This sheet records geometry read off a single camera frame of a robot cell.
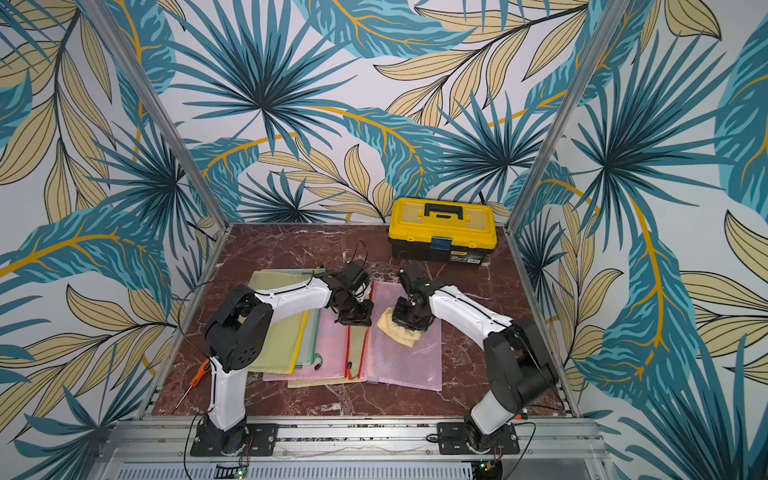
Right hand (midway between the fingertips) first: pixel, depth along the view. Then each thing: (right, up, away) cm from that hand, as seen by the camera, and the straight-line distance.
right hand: (398, 321), depth 88 cm
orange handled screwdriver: (-54, -12, -6) cm, 56 cm away
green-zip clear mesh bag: (-26, -9, -1) cm, 28 cm away
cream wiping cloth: (0, -2, -3) cm, 4 cm away
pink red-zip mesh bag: (-20, -11, -2) cm, 22 cm away
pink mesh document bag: (-3, -10, -2) cm, 11 cm away
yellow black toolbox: (+15, +28, +11) cm, 34 cm away
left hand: (-8, -2, +3) cm, 9 cm away
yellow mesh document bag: (-12, -6, +1) cm, 14 cm away
